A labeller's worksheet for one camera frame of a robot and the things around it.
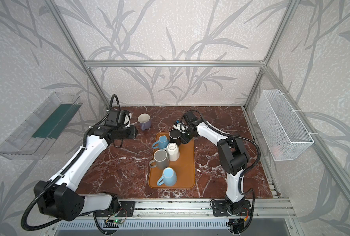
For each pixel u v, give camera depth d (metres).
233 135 0.52
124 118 0.65
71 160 0.45
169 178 0.76
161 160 0.79
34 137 0.63
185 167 0.89
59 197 0.40
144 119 1.05
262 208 0.75
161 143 0.89
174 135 0.91
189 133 0.80
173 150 0.84
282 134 0.63
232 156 0.51
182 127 0.85
